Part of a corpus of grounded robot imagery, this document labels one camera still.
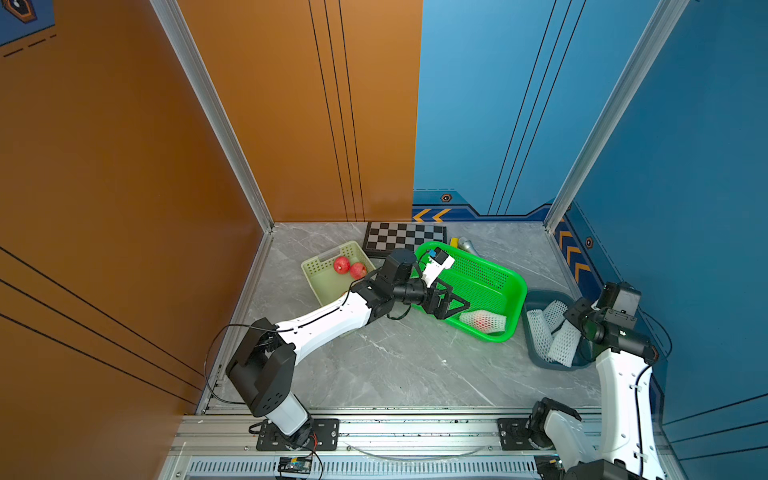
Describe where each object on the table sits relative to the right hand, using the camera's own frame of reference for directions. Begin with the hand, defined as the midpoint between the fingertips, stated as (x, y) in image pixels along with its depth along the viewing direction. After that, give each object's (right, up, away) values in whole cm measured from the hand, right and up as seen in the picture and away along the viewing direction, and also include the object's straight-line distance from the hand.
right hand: (578, 309), depth 76 cm
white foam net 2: (-7, -7, -5) cm, 11 cm away
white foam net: (-7, -7, +4) cm, 11 cm away
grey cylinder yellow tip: (-22, +18, +33) cm, 43 cm away
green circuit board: (-72, -37, -4) cm, 81 cm away
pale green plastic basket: (-72, +5, +26) cm, 76 cm away
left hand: (-31, +4, -4) cm, 32 cm away
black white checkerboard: (-52, +20, +36) cm, 66 cm away
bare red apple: (-66, +10, +26) cm, 72 cm away
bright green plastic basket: (-13, -1, +23) cm, 26 cm away
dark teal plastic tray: (-2, -1, +18) cm, 18 cm away
